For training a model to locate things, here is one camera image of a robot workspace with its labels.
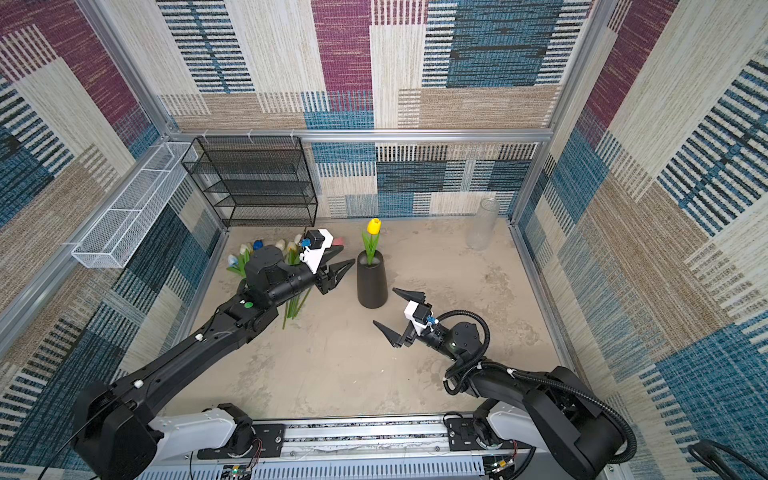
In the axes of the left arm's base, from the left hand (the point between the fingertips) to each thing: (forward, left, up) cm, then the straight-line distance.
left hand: (348, 249), depth 71 cm
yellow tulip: (+9, -5, -8) cm, 13 cm away
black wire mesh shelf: (+46, +39, -15) cm, 62 cm away
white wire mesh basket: (+5, +55, +1) cm, 55 cm away
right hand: (-9, -9, -10) cm, 16 cm away
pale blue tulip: (+18, +44, -30) cm, 56 cm away
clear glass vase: (+26, -42, -21) cm, 54 cm away
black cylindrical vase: (+5, -5, -26) cm, 27 cm away
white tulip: (+28, +30, -30) cm, 51 cm away
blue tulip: (+28, +38, -30) cm, 56 cm away
